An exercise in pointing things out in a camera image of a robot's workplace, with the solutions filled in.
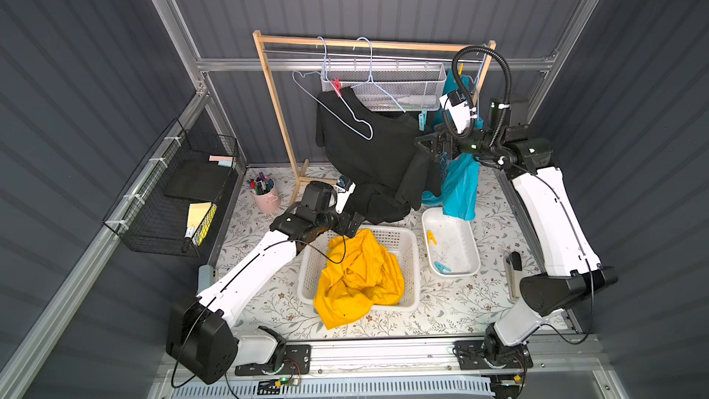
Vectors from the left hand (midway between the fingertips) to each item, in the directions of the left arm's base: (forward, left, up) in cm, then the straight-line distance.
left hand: (347, 210), depth 79 cm
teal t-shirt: (0, -30, +8) cm, 31 cm away
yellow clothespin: (+3, -29, -20) cm, 35 cm away
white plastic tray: (0, -35, -20) cm, 40 cm away
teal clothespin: (-9, -31, -21) cm, 38 cm away
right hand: (+8, -22, +22) cm, 32 cm away
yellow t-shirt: (-13, -4, -15) cm, 20 cm away
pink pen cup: (+15, +30, -11) cm, 35 cm away
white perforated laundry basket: (-1, -17, -16) cm, 24 cm away
